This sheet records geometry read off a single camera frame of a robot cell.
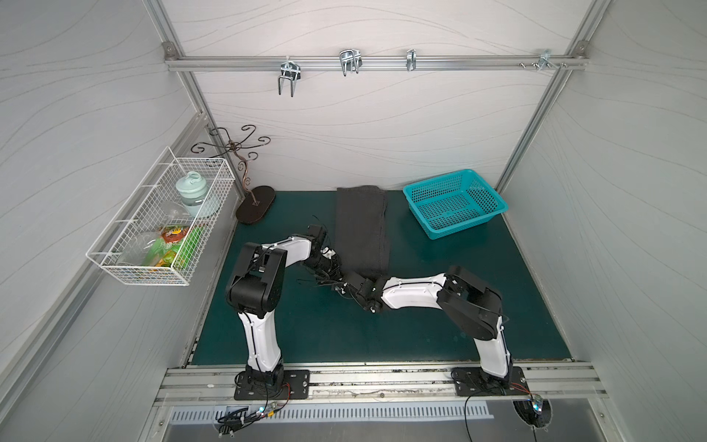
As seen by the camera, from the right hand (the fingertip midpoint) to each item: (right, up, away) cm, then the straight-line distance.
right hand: (372, 274), depth 93 cm
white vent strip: (-10, -31, -23) cm, 40 cm away
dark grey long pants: (-4, +14, +13) cm, 20 cm away
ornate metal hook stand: (-47, +44, -1) cm, 64 cm away
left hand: (-8, -2, -1) cm, 9 cm away
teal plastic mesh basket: (+37, +26, +24) cm, 51 cm away
